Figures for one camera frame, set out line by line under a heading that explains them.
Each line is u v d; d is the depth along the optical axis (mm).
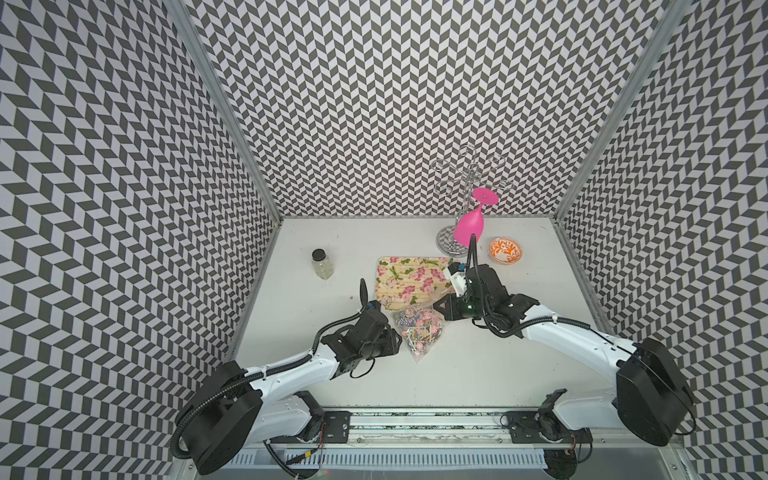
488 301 630
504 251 1052
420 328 868
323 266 959
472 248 679
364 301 714
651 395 410
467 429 750
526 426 735
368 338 654
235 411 404
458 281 752
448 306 707
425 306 918
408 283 990
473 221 846
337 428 745
